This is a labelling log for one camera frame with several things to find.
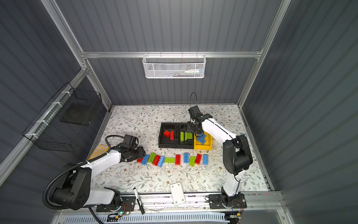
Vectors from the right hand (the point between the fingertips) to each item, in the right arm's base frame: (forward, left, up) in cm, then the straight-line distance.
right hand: (192, 128), depth 92 cm
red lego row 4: (-17, -4, -10) cm, 20 cm away
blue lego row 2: (-16, +4, -11) cm, 20 cm away
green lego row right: (-18, 0, -11) cm, 21 cm away
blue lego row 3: (-17, -8, -10) cm, 22 cm away
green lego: (0, +3, -9) cm, 9 cm away
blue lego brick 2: (-2, -7, -8) cm, 10 cm away
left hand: (-14, +33, -9) cm, 37 cm away
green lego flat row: (-18, +15, -10) cm, 25 cm away
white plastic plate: (-37, +9, -10) cm, 39 cm away
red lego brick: (+1, +18, -8) cm, 19 cm away
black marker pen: (-41, +30, -10) cm, 52 cm away
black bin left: (-4, +19, -11) cm, 23 cm away
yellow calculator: (-10, +62, -10) cm, 63 cm away
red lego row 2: (-18, +23, -10) cm, 31 cm away
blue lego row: (-19, +20, -8) cm, 29 cm away
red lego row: (-19, +34, -9) cm, 40 cm away
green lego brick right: (-1, +7, -9) cm, 11 cm away
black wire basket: (-8, +70, +20) cm, 74 cm away
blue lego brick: (-5, -7, -10) cm, 13 cm away
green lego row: (-16, +26, -10) cm, 33 cm away
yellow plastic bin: (-6, -11, -11) cm, 17 cm away
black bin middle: (-5, +4, -12) cm, 14 cm away
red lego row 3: (-17, +9, -10) cm, 22 cm away
